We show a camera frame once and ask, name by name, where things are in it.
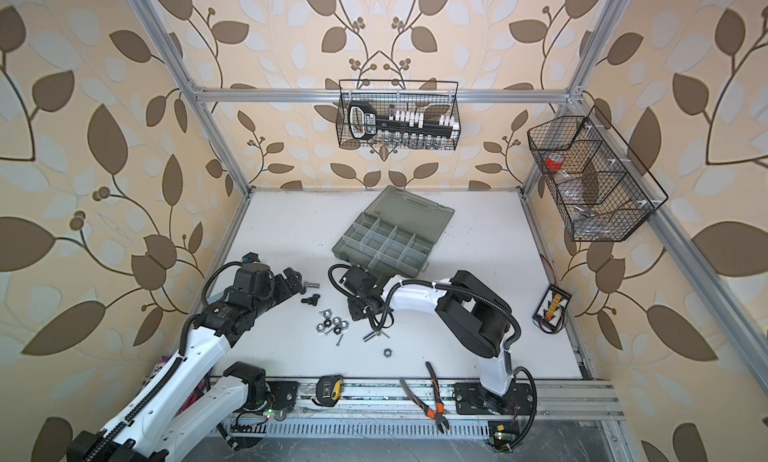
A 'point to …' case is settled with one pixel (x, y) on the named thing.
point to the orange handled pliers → (438, 414)
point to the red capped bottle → (554, 161)
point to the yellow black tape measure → (328, 390)
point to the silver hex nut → (387, 352)
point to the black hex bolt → (311, 300)
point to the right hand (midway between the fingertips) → (357, 312)
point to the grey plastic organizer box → (394, 233)
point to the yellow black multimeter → (551, 316)
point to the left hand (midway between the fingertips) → (291, 279)
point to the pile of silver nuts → (336, 325)
